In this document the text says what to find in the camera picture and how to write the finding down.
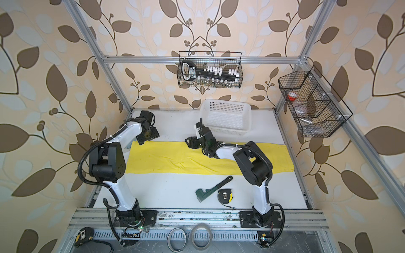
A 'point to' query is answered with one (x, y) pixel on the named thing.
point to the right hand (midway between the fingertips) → (189, 140)
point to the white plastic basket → (227, 117)
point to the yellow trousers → (159, 157)
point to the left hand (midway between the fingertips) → (148, 136)
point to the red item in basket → (292, 96)
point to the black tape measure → (225, 196)
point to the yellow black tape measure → (84, 235)
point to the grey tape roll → (199, 225)
